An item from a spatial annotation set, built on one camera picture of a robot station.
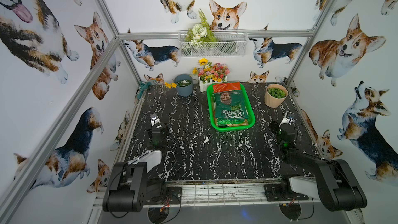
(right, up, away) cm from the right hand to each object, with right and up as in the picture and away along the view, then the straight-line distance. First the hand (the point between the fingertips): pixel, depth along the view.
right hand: (286, 117), depth 87 cm
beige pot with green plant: (0, +12, +13) cm, 18 cm away
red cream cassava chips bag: (-31, +18, +23) cm, 42 cm away
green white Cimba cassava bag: (-32, -4, +4) cm, 33 cm away
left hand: (-74, -2, +3) cm, 74 cm away
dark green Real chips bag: (-29, +6, +12) cm, 32 cm away
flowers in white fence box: (-43, +28, +20) cm, 55 cm away
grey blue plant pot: (-61, +20, +26) cm, 70 cm away
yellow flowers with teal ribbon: (-94, +21, +34) cm, 102 cm away
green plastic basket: (-18, +3, +8) cm, 20 cm away
